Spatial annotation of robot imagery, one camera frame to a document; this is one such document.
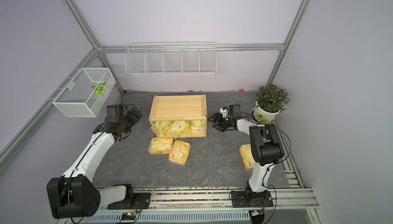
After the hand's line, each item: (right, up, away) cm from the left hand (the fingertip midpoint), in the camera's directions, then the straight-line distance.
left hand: (138, 117), depth 84 cm
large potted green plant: (+76, +10, +6) cm, 77 cm away
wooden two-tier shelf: (+23, +1, 0) cm, 23 cm away
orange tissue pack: (+11, -17, +6) cm, 21 cm away
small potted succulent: (+74, -3, +6) cm, 74 cm away
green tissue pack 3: (+33, -6, +11) cm, 35 cm away
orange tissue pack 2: (+23, -20, +1) cm, 30 cm away
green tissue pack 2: (+21, -8, +10) cm, 24 cm away
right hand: (+40, -3, +11) cm, 42 cm away
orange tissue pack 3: (+61, -22, +1) cm, 64 cm away
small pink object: (+67, +19, +41) cm, 81 cm away
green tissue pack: (+10, -6, +10) cm, 16 cm away
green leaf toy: (-20, +16, -3) cm, 25 cm away
